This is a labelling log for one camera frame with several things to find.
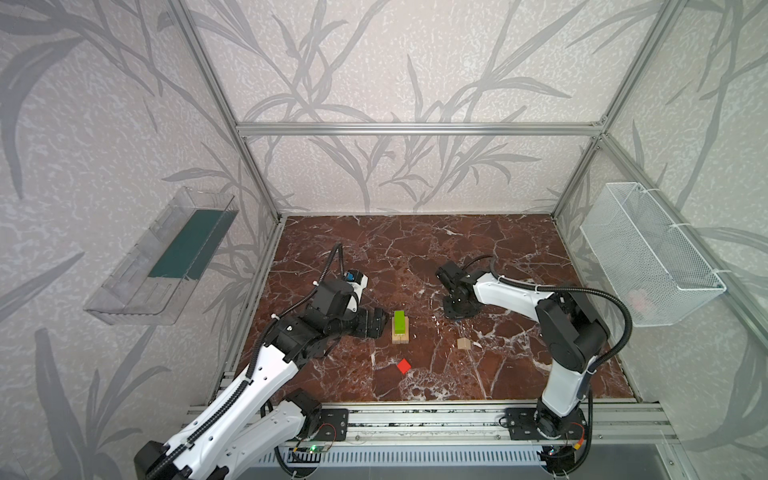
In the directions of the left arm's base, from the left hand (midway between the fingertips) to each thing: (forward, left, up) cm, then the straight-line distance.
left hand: (378, 306), depth 74 cm
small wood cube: (-3, -24, -18) cm, 30 cm away
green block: (+2, -5, -14) cm, 15 cm away
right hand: (+10, -22, -18) cm, 30 cm away
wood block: (-2, -6, -16) cm, 17 cm away
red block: (-9, -7, -18) cm, 22 cm away
